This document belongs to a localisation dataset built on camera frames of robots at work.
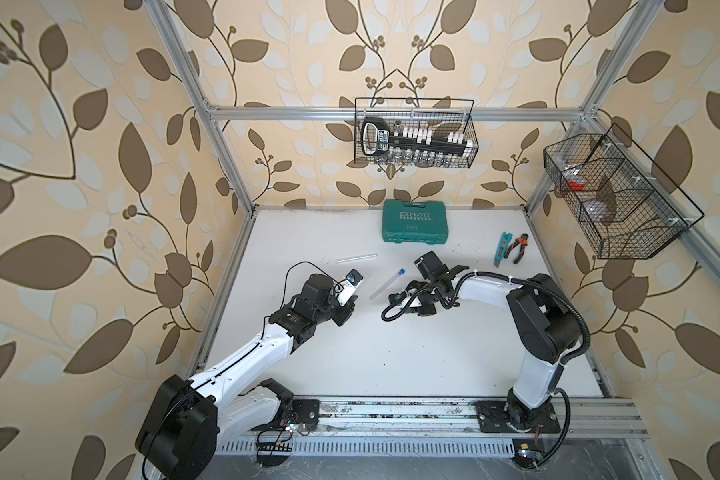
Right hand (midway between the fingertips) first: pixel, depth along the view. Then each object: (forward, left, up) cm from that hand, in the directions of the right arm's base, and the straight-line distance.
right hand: (408, 300), depth 95 cm
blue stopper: (+11, +1, 0) cm, 11 cm away
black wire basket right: (+6, -53, +33) cm, 63 cm away
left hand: (-3, +18, +13) cm, 23 cm away
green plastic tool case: (+30, -5, +4) cm, 31 cm away
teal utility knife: (+21, -37, +1) cm, 43 cm away
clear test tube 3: (+18, +17, -1) cm, 25 cm away
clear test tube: (-7, +16, +26) cm, 31 cm away
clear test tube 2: (+6, +7, 0) cm, 10 cm away
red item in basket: (+17, -46, +31) cm, 58 cm away
